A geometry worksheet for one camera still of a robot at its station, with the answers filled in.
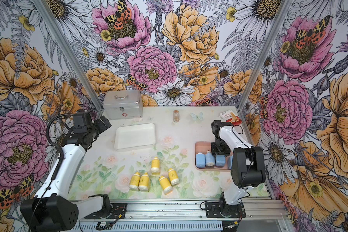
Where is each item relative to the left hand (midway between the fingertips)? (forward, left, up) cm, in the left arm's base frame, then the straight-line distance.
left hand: (102, 128), depth 80 cm
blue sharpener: (-14, -71, -16) cm, 74 cm away
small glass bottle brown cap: (+25, -40, -18) cm, 51 cm away
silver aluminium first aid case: (+30, -2, -11) cm, 32 cm away
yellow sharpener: (-15, -29, -15) cm, 36 cm away
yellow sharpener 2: (-23, -19, -15) cm, 33 cm away
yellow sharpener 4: (-25, -35, -16) cm, 46 cm away
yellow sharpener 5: (-22, -39, -14) cm, 47 cm away
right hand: (-11, -66, -15) cm, 69 cm away
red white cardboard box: (+23, -81, -18) cm, 86 cm away
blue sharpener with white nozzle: (-12, -60, -15) cm, 63 cm away
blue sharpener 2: (-12, -66, -15) cm, 69 cm away
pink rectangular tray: (+3, -59, -27) cm, 65 cm away
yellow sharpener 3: (-24, -23, -15) cm, 37 cm away
